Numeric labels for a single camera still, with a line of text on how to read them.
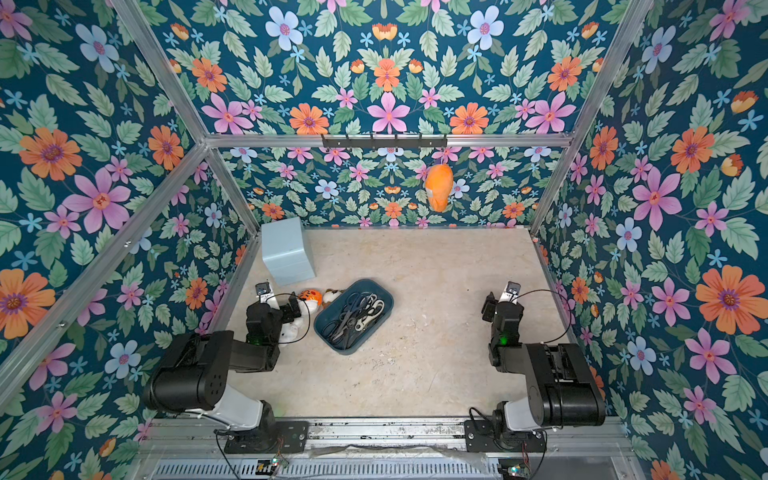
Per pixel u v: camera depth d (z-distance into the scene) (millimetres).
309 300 933
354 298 958
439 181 978
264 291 796
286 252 929
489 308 830
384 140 933
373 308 940
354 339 898
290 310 882
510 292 784
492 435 728
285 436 734
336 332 904
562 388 441
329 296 966
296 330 891
